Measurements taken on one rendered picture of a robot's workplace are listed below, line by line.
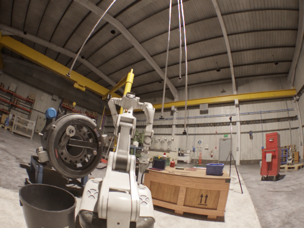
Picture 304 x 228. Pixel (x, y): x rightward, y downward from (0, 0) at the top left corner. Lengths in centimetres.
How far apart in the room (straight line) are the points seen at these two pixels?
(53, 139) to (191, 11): 862
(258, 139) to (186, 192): 1047
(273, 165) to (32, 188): 403
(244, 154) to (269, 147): 768
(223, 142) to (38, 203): 1123
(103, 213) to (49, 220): 32
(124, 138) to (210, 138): 1059
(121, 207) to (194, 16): 886
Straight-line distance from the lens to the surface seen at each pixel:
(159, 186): 156
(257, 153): 1153
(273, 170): 377
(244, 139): 1143
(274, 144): 376
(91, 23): 1059
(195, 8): 859
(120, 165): 103
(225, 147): 1124
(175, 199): 153
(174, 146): 765
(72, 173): 152
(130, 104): 155
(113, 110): 168
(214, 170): 154
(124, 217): 81
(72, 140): 143
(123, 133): 125
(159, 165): 172
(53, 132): 137
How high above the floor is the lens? 70
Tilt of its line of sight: 17 degrees up
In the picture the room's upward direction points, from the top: 7 degrees clockwise
